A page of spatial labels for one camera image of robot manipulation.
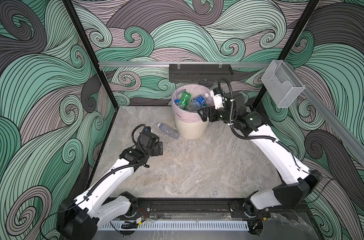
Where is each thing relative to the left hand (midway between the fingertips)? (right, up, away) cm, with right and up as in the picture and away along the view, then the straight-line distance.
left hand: (154, 144), depth 80 cm
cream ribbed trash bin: (+22, +6, +13) cm, 27 cm away
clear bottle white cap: (+7, +6, +21) cm, 23 cm away
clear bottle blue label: (+25, +24, +10) cm, 36 cm away
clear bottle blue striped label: (+13, +24, +12) cm, 30 cm away
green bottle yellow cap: (+18, +27, +13) cm, 35 cm away
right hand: (+27, +19, -8) cm, 34 cm away
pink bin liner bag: (+24, +33, +15) cm, 43 cm away
